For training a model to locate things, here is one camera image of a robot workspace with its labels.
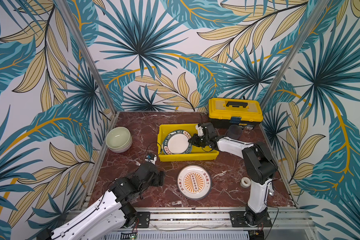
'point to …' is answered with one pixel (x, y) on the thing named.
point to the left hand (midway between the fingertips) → (157, 173)
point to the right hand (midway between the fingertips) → (187, 141)
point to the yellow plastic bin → (191, 129)
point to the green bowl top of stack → (118, 137)
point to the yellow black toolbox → (224, 112)
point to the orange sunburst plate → (194, 182)
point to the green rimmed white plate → (176, 142)
